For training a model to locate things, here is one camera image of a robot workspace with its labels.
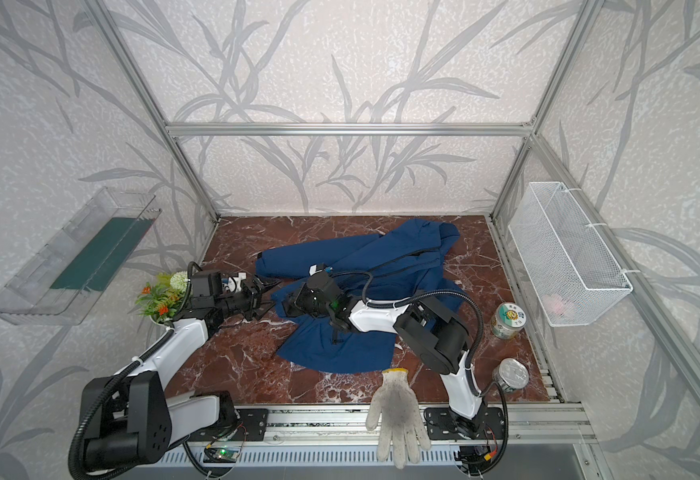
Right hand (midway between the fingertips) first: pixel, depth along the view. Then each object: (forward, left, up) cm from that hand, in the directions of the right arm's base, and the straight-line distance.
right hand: (283, 287), depth 84 cm
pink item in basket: (-9, -70, +7) cm, 71 cm away
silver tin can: (-22, -62, -8) cm, 66 cm away
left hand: (+1, 0, +2) cm, 2 cm away
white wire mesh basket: (-10, -67, +21) cm, 71 cm away
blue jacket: (+14, -35, -9) cm, 39 cm away
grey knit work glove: (-29, -31, -12) cm, 44 cm away
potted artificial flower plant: (-6, +30, +4) cm, 31 cm away
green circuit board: (-38, +12, -14) cm, 42 cm away
